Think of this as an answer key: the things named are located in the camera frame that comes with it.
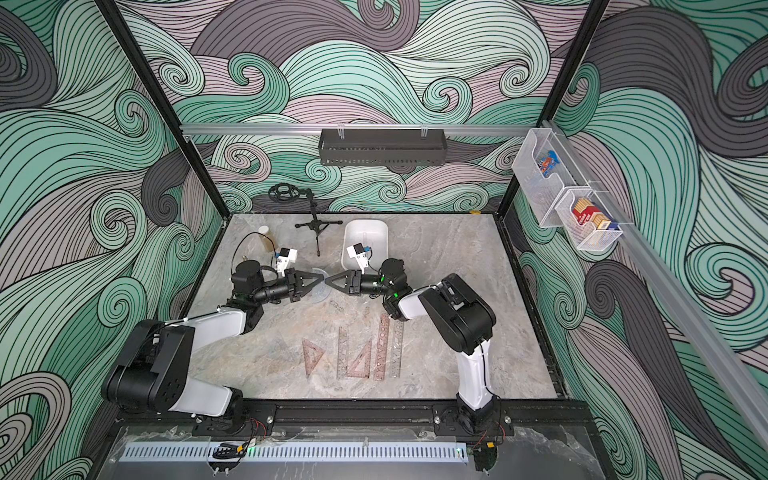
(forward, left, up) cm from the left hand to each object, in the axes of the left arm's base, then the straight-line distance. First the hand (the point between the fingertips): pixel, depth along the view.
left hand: (323, 277), depth 80 cm
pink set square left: (-15, +4, -18) cm, 24 cm away
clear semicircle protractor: (-3, +1, -2) cm, 4 cm away
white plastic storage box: (+34, -13, -20) cm, 41 cm away
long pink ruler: (-13, -16, -18) cm, 28 cm away
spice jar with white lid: (+27, +26, -13) cm, 40 cm away
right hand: (0, -1, -2) cm, 2 cm away
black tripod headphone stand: (+29, +15, +5) cm, 33 cm away
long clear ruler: (-12, -21, -18) cm, 30 cm away
